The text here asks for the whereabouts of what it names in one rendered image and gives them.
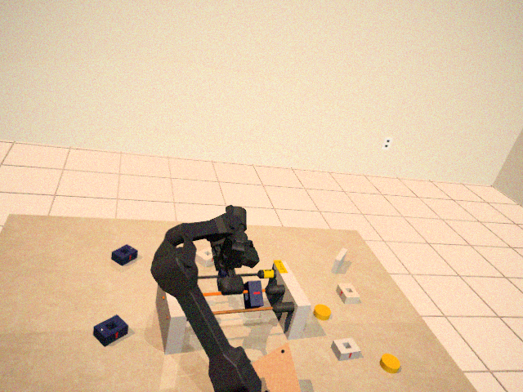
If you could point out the short orange and brown cylinder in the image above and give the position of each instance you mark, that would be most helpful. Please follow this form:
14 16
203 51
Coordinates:
390 363
322 312

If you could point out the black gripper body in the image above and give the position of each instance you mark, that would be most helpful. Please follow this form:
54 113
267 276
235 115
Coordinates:
230 285

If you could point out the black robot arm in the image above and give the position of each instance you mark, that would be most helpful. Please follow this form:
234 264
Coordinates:
176 272

